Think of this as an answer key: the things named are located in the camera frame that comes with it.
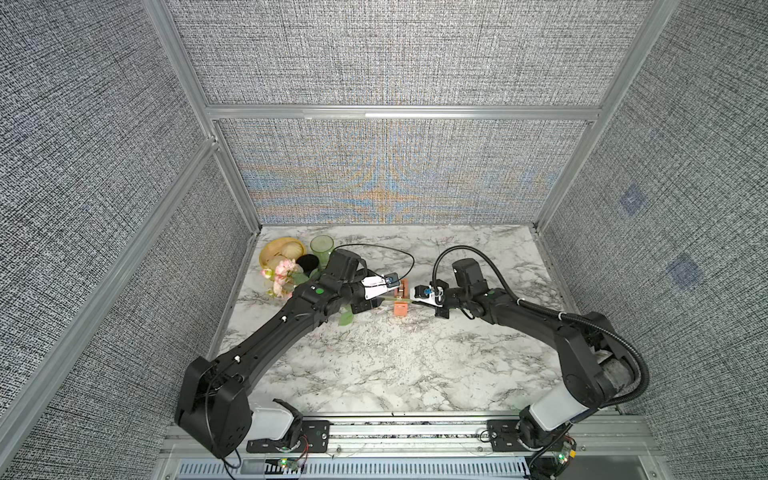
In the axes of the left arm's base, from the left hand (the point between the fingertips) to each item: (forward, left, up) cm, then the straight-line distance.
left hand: (382, 282), depth 80 cm
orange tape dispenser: (+1, -6, -16) cm, 17 cm away
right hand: (+2, -10, -6) cm, 12 cm away
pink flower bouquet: (+1, +26, +4) cm, 26 cm away
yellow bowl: (+26, +36, -16) cm, 47 cm away
